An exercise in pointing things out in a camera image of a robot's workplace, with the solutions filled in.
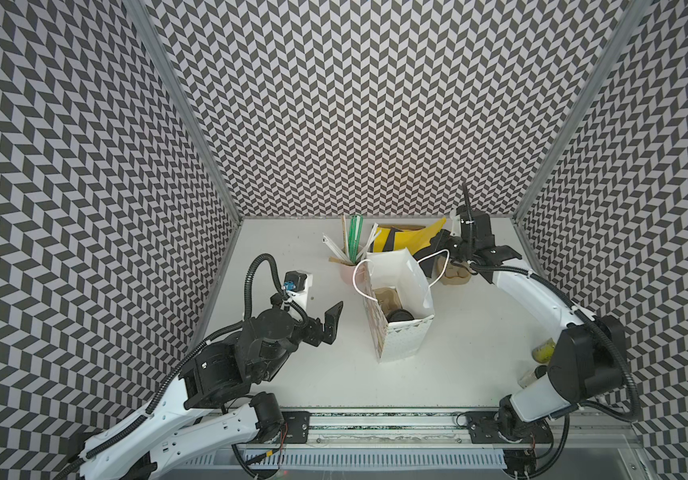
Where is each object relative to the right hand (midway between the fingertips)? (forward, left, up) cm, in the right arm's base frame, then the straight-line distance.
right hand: (429, 246), depth 86 cm
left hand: (-23, +28, +11) cm, 38 cm away
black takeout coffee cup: (-19, +10, -6) cm, 22 cm away
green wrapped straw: (+9, +22, -2) cm, 23 cm away
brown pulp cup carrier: (-8, +12, -16) cm, 21 cm away
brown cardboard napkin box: (+22, +4, -15) cm, 27 cm away
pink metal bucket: (+1, +25, -14) cm, 29 cm away
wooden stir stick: (+8, +25, -3) cm, 27 cm away
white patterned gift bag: (-26, +11, -3) cm, 29 cm away
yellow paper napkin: (+15, +8, -13) cm, 22 cm away
